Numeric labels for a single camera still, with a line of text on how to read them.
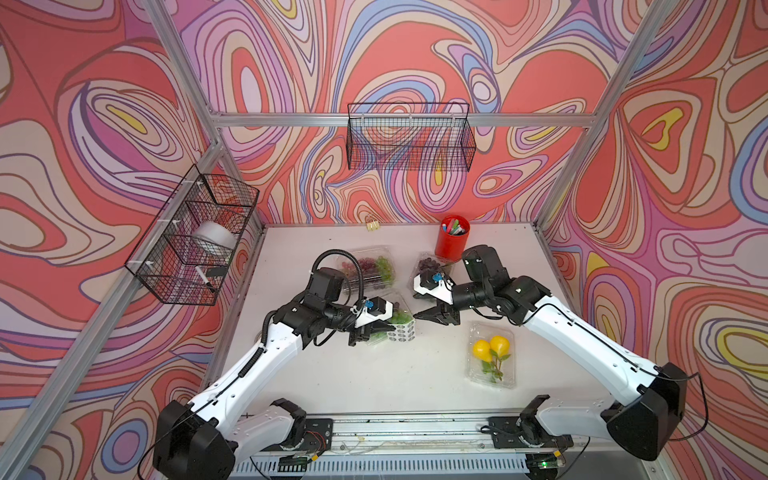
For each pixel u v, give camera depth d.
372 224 1.19
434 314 0.62
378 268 1.02
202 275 0.73
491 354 0.83
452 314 0.62
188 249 0.79
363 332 0.62
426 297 0.60
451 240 1.04
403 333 0.71
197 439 0.38
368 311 0.58
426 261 1.02
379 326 0.67
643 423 0.38
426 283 0.58
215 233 0.74
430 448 0.73
